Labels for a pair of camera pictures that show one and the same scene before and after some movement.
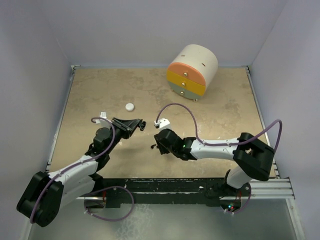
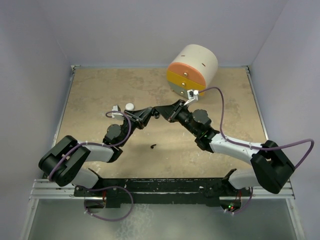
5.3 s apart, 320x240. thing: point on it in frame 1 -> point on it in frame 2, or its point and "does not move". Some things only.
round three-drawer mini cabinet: (192, 69) does not move
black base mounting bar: (159, 191) does not move
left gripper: (126, 126) -> (140, 117)
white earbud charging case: (129, 106) does not move
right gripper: (162, 150) -> (171, 112)
